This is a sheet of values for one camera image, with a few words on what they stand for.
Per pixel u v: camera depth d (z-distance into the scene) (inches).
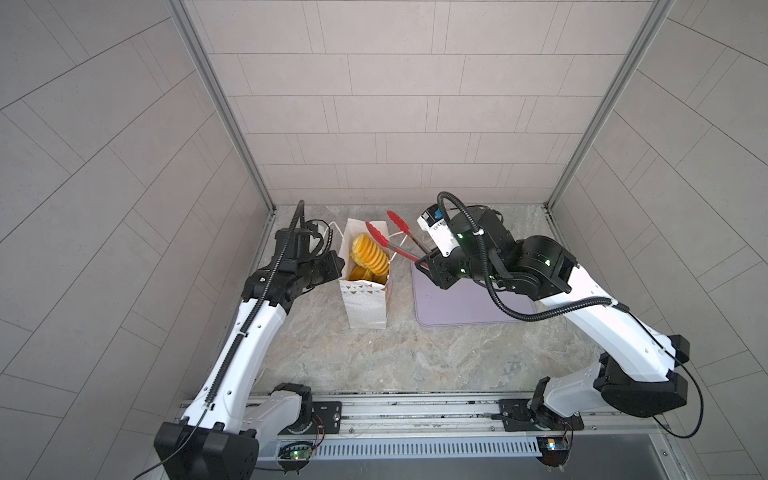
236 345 16.4
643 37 29.4
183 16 28.1
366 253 30.1
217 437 13.9
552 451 26.8
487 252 16.4
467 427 27.8
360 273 32.7
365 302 29.1
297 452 25.4
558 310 14.8
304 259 21.9
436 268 19.8
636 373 15.4
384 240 24.8
